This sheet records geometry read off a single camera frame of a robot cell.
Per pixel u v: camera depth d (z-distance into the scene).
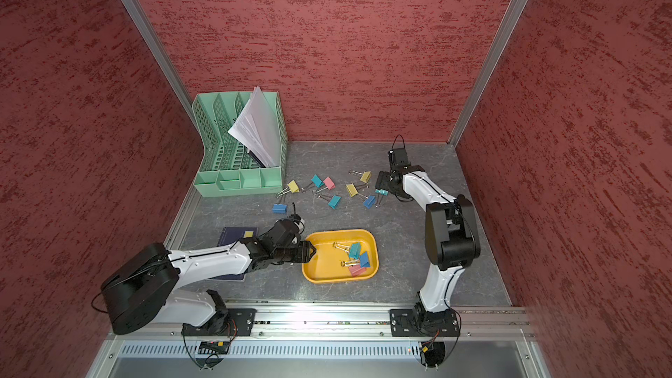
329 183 1.06
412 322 0.73
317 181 1.06
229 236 0.90
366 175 1.09
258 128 0.95
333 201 1.00
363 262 0.84
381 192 1.05
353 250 0.87
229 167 1.11
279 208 0.98
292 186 1.03
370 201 1.00
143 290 0.43
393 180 0.71
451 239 0.50
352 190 1.03
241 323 0.75
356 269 0.83
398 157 0.77
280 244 0.67
